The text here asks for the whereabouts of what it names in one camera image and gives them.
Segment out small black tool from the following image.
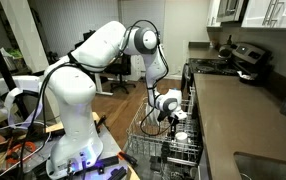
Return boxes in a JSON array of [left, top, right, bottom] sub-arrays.
[[94, 114, 108, 134]]

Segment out orange coiled cable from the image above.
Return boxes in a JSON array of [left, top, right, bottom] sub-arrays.
[[5, 141, 37, 165]]

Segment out black and silver stove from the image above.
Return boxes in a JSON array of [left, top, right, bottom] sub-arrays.
[[182, 42, 275, 98]]

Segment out clear glass cup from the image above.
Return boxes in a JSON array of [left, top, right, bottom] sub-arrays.
[[134, 119, 147, 130]]

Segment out white upper cabinet with handles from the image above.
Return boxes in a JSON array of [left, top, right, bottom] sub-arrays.
[[241, 0, 286, 30]]

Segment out black clamp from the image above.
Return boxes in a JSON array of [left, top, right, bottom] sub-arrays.
[[92, 155, 121, 175], [107, 165, 128, 180]]

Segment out thin white cable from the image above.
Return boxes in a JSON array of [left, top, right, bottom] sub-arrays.
[[0, 121, 54, 180]]

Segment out steel kitchen sink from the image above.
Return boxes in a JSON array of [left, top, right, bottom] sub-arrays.
[[232, 151, 286, 180]]

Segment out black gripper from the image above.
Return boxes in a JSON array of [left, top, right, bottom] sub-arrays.
[[156, 110, 180, 140]]

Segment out narrow white upper cabinet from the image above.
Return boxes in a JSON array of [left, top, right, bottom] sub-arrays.
[[206, 0, 223, 28]]

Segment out black office chair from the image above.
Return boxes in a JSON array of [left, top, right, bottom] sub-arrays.
[[103, 53, 138, 95]]

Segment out small black dish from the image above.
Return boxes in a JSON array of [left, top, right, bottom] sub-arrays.
[[237, 70, 260, 85]]

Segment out wooden desk white legs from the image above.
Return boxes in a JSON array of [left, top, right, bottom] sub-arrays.
[[92, 71, 115, 98]]

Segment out metal wire dishwasher rack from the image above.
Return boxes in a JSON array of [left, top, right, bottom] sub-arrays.
[[125, 87, 205, 167]]

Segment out white strap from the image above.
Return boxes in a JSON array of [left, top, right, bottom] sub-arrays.
[[0, 75, 46, 130]]

